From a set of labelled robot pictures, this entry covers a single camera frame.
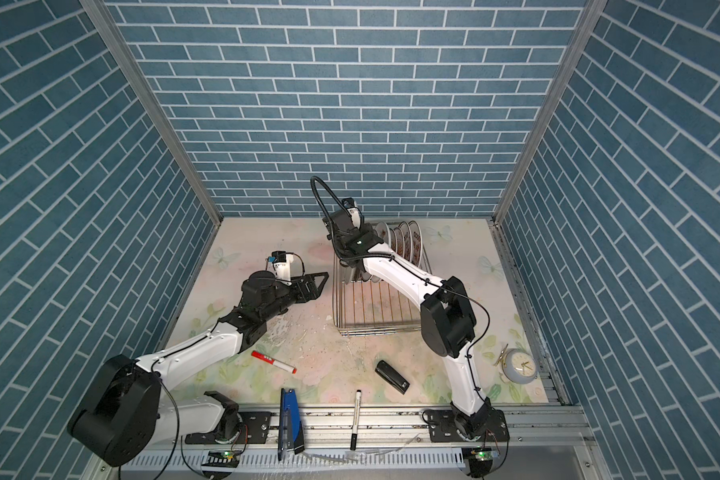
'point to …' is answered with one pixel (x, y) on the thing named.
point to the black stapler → (391, 376)
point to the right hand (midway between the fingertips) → (357, 226)
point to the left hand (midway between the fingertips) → (320, 277)
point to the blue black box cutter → (290, 436)
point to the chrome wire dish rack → (366, 306)
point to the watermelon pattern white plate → (416, 242)
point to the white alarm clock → (518, 365)
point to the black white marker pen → (356, 419)
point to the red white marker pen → (282, 365)
